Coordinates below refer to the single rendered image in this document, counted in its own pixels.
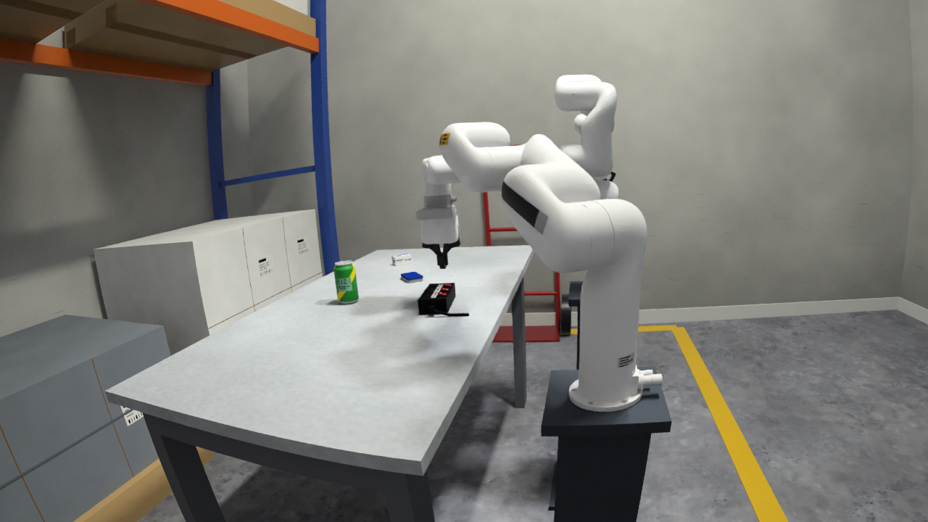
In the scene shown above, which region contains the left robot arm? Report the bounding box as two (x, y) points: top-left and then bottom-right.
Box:
(416, 123), (662, 412)

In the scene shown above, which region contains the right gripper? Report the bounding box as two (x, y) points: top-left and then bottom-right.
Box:
(592, 171), (616, 182)

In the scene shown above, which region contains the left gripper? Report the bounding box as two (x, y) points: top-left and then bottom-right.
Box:
(421, 205), (460, 269)

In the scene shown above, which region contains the green drink can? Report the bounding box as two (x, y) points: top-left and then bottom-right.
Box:
(333, 260), (359, 305)

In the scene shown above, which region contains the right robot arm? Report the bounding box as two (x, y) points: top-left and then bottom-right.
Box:
(555, 75), (619, 199)

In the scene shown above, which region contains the black power strip body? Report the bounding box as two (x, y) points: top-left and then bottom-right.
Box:
(418, 283), (469, 317)

